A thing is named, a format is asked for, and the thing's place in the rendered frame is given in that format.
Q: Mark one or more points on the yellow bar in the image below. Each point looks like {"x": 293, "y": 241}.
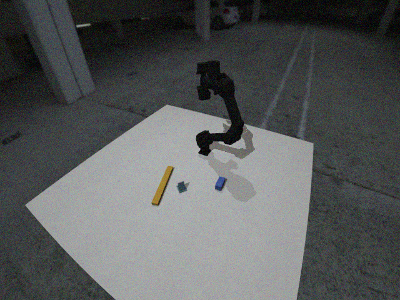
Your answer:
{"x": 159, "y": 193}

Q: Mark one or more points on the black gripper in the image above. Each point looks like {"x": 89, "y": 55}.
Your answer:
{"x": 203, "y": 90}

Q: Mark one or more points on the blue rectangular block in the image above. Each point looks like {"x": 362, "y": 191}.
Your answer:
{"x": 220, "y": 183}

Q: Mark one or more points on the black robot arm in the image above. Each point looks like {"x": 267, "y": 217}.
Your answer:
{"x": 222, "y": 85}

